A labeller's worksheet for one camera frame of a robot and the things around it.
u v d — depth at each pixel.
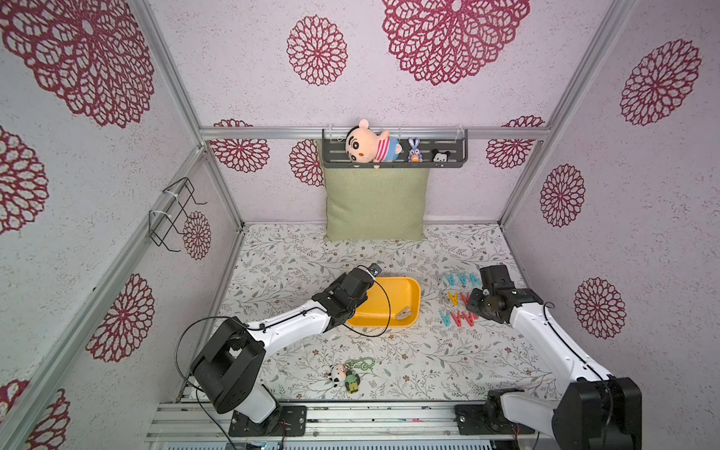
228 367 0.43
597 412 0.39
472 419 0.74
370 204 1.01
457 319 0.92
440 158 0.92
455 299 0.97
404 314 0.92
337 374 0.80
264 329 0.48
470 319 0.92
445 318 0.92
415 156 0.90
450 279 1.03
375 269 0.75
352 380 0.79
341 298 0.65
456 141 0.94
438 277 1.03
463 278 1.02
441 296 0.97
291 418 0.75
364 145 0.84
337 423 0.75
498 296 0.61
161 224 0.73
